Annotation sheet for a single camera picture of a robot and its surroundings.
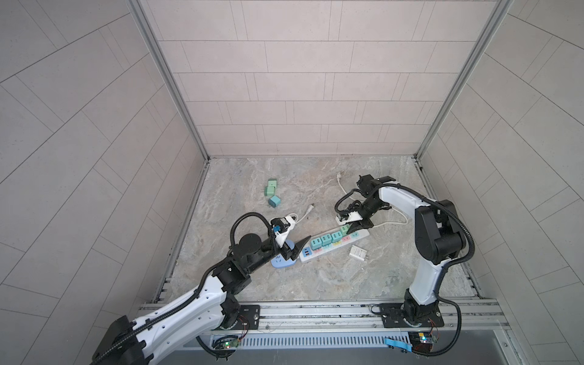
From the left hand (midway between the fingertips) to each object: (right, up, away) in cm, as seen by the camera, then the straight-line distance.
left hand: (304, 228), depth 71 cm
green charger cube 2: (-15, +13, +33) cm, 38 cm away
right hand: (+17, -2, +19) cm, 26 cm away
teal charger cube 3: (+12, -6, +12) cm, 18 cm away
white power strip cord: (+17, +15, +37) cm, 44 cm away
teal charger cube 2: (+8, -7, +11) cm, 16 cm away
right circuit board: (+36, -34, -3) cm, 49 cm away
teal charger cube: (+4, -8, +10) cm, 14 cm away
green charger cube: (+15, -3, +12) cm, 19 cm away
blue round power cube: (-9, -14, +10) cm, 20 cm away
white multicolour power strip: (+1, -12, +12) cm, 17 cm away
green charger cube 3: (-16, +9, +31) cm, 36 cm away
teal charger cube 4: (-13, +5, +26) cm, 30 cm away
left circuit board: (-21, -32, -6) cm, 39 cm away
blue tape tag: (+27, -33, -5) cm, 43 cm away
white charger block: (+20, -12, +12) cm, 26 cm away
